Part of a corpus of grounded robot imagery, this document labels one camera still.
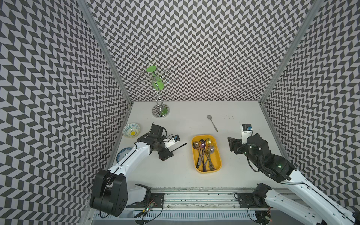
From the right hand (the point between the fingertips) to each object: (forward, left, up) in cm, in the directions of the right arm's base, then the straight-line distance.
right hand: (235, 139), depth 72 cm
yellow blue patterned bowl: (+18, +66, -18) cm, 71 cm away
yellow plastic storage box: (0, +8, -21) cm, 23 cm away
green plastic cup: (+40, +45, +6) cm, 61 cm away
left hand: (+2, +38, -14) cm, 40 cm away
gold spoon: (+7, +11, -18) cm, 23 cm away
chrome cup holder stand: (+38, +47, -19) cm, 64 cm away
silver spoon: (+2, +10, -19) cm, 22 cm away
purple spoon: (+7, +16, -19) cm, 25 cm away
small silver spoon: (+31, +8, -21) cm, 38 cm away
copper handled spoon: (+7, +20, -19) cm, 28 cm away
